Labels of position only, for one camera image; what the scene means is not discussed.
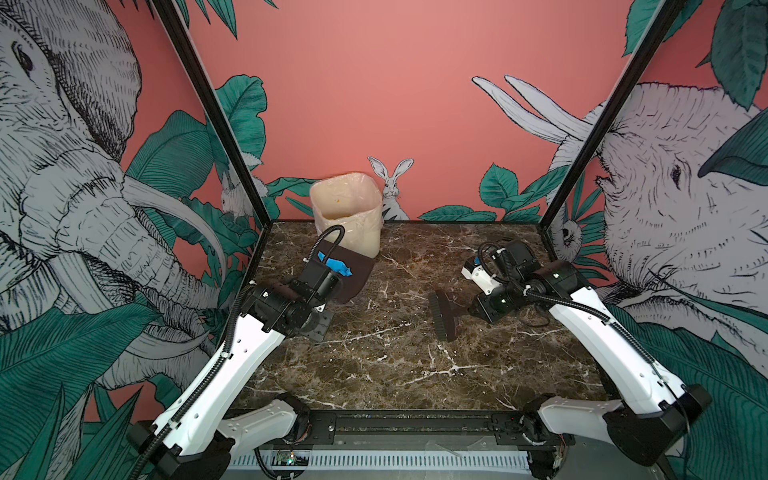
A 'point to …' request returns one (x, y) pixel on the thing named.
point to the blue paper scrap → (336, 265)
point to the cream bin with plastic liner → (354, 202)
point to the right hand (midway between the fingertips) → (471, 305)
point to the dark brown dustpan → (359, 264)
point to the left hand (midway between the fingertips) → (314, 318)
